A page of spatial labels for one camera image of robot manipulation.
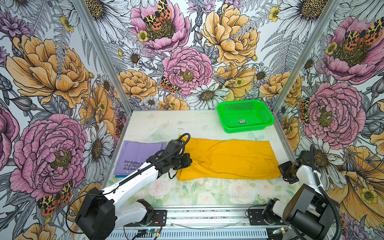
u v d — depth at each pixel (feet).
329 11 2.39
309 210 1.46
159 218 2.40
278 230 2.34
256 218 2.41
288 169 2.40
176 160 2.23
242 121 3.79
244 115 3.97
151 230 2.34
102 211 1.29
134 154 3.07
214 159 3.09
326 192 2.57
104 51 2.87
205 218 2.49
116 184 1.51
